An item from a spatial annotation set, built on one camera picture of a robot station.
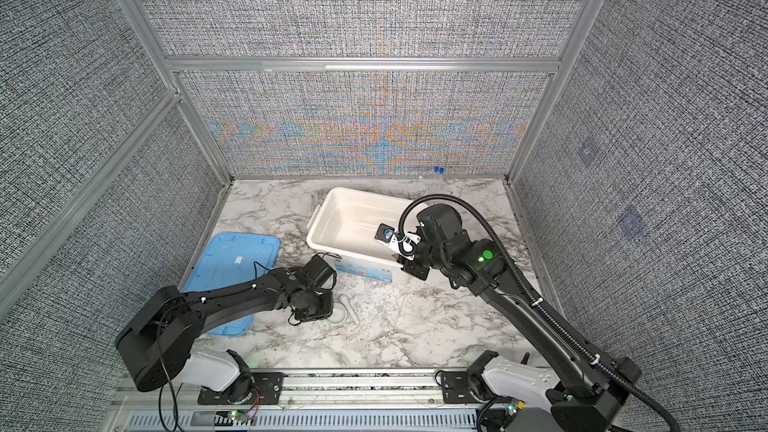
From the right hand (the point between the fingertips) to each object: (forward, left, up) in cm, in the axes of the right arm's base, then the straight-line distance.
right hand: (401, 241), depth 71 cm
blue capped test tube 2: (+35, -15, -11) cm, 40 cm away
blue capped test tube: (+37, -14, -15) cm, 42 cm away
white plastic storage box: (+22, +19, -23) cm, 37 cm away
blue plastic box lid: (+9, +54, -23) cm, 60 cm away
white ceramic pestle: (-8, +14, -25) cm, 29 cm away
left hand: (-8, +19, -25) cm, 32 cm away
